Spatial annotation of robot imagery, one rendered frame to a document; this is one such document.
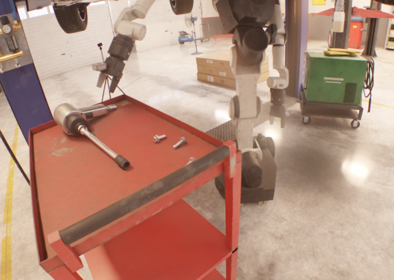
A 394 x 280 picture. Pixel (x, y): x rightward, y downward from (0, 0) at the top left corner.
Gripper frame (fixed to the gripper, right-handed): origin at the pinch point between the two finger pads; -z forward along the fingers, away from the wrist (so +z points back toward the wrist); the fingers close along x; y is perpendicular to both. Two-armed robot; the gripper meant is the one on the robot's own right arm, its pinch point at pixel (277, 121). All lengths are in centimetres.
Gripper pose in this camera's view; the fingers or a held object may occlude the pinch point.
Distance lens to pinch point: 138.2
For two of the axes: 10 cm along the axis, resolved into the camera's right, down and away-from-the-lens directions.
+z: -0.4, -9.7, -2.6
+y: -9.5, 1.1, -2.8
